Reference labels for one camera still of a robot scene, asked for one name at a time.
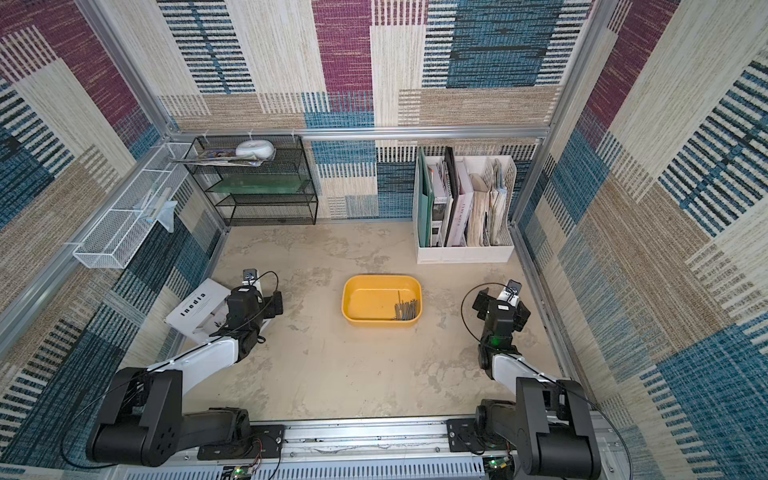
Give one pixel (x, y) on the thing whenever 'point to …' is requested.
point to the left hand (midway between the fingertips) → (259, 292)
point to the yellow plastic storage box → (369, 300)
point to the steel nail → (406, 310)
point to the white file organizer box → (464, 209)
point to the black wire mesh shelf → (255, 180)
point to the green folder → (426, 204)
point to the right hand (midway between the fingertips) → (505, 292)
